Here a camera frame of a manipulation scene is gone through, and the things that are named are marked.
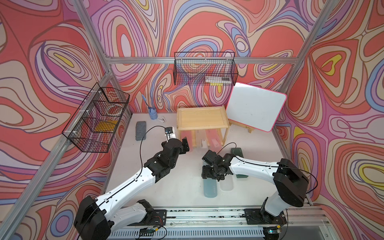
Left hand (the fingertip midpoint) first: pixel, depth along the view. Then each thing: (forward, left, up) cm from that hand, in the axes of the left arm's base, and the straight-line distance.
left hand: (182, 139), depth 78 cm
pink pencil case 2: (+11, -21, -18) cm, 30 cm away
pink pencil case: (+18, -2, -19) cm, 27 cm away
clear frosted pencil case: (-16, -25, -22) cm, 37 cm away
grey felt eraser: (+21, +32, -19) cm, 43 cm away
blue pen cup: (+34, +25, -15) cm, 45 cm away
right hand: (-14, -15, -20) cm, 29 cm away
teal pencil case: (-19, -15, -19) cm, 31 cm away
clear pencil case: (+12, -12, -18) cm, 24 cm away
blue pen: (+45, +32, -10) cm, 56 cm away
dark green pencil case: (+5, -36, -23) cm, 43 cm away
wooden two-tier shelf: (+16, -12, -1) cm, 20 cm away
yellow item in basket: (+1, +37, +9) cm, 38 cm away
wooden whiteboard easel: (+22, -47, -18) cm, 55 cm away
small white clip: (+33, +18, -20) cm, 42 cm away
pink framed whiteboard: (+29, -48, -3) cm, 56 cm away
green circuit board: (-38, +16, -23) cm, 48 cm away
